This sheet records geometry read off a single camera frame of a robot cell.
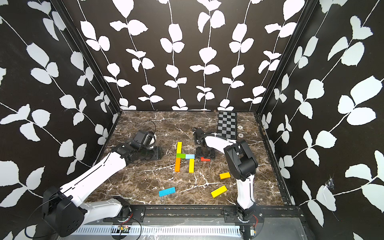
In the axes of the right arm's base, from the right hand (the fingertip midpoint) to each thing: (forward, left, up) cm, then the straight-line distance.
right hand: (202, 155), depth 95 cm
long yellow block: (-8, +7, 0) cm, 10 cm away
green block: (-1, +13, 0) cm, 13 cm away
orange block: (-7, +16, 0) cm, 17 cm away
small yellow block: (-13, -13, 0) cm, 18 cm away
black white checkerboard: (+25, -19, +1) cm, 31 cm away
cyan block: (-23, +20, +1) cm, 30 cm away
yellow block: (+5, +16, +1) cm, 17 cm away
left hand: (-6, +23, +15) cm, 28 cm away
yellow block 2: (-22, -9, 0) cm, 24 cm away
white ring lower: (+18, -28, -1) cm, 33 cm away
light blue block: (-1, +9, -1) cm, 9 cm away
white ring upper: (+24, -29, -1) cm, 38 cm away
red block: (-4, 0, +1) cm, 4 cm away
